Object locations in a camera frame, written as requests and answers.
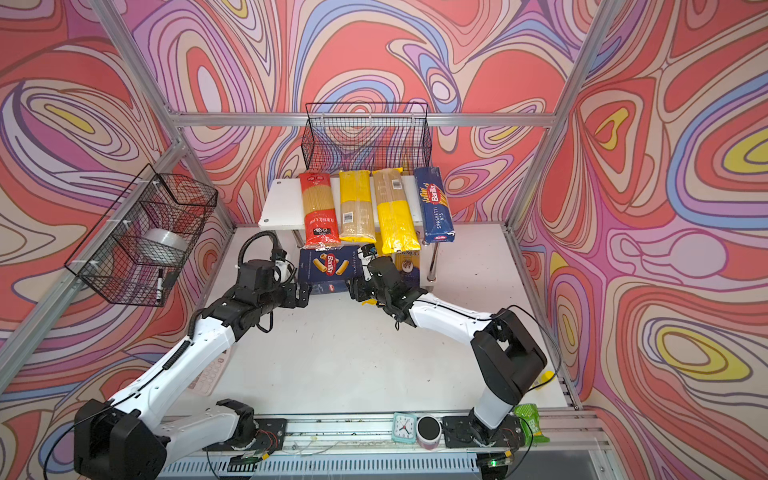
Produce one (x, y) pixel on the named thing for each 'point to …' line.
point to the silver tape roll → (162, 247)
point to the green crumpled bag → (529, 413)
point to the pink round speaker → (428, 430)
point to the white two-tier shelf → (284, 208)
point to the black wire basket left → (107, 262)
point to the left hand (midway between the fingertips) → (299, 283)
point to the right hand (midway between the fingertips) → (357, 285)
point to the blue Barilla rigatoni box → (327, 271)
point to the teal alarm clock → (404, 428)
